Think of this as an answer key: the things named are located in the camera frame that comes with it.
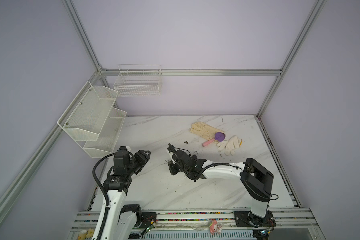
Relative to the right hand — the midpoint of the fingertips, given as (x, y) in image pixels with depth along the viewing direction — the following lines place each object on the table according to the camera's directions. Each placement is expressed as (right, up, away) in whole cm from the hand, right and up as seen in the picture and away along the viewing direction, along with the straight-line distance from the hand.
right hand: (167, 163), depth 84 cm
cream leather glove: (+25, +18, +27) cm, 41 cm away
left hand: (-9, +6, -8) cm, 13 cm away
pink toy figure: (+24, -27, -15) cm, 39 cm away
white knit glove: (+41, +8, +17) cm, 45 cm away
